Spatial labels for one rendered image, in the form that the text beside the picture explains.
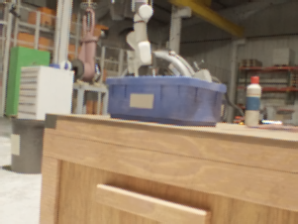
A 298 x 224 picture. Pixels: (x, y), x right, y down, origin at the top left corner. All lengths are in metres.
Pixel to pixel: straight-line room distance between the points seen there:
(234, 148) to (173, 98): 0.22
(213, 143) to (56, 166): 0.49
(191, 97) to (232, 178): 0.24
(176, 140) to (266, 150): 0.20
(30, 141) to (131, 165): 1.58
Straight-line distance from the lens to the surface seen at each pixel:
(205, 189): 0.71
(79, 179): 0.96
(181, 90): 0.81
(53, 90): 6.29
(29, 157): 2.35
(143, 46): 1.86
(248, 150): 0.67
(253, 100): 1.57
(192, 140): 0.71
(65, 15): 10.99
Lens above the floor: 0.50
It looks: 1 degrees down
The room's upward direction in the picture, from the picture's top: 5 degrees clockwise
